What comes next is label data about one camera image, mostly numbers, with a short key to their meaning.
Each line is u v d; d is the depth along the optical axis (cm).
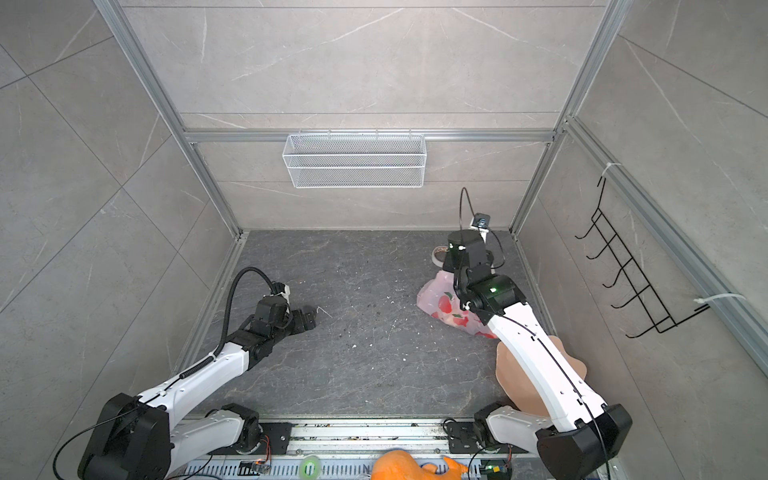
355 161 100
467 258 51
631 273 68
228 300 62
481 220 59
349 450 73
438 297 83
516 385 81
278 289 76
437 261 110
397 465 64
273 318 67
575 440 36
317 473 70
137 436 40
